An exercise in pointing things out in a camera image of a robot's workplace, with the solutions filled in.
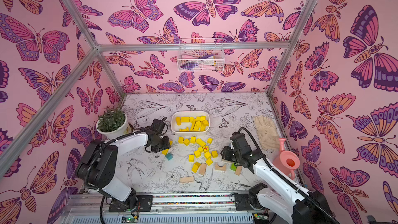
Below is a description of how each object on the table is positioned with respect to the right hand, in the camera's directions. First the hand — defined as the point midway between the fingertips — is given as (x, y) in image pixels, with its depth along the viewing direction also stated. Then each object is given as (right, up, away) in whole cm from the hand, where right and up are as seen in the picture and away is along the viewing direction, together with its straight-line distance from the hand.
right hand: (223, 151), depth 84 cm
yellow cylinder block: (-27, +15, +16) cm, 35 cm away
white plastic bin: (-29, +10, +16) cm, 35 cm away
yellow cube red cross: (-10, 0, +6) cm, 11 cm away
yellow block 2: (-15, -8, 0) cm, 18 cm away
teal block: (-31, -4, +5) cm, 32 cm away
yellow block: (-23, +16, +20) cm, 34 cm away
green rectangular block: (+5, -8, 0) cm, 10 cm away
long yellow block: (-33, -2, +6) cm, 33 cm away
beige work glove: (+29, +7, +13) cm, 33 cm away
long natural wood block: (-20, -14, -3) cm, 25 cm away
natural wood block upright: (-11, -10, +2) cm, 15 cm away
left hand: (-31, +1, +9) cm, 32 cm away
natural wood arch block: (-3, -9, +1) cm, 10 cm away
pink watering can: (+30, -2, -8) cm, 31 cm away
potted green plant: (-60, +15, -1) cm, 62 cm away
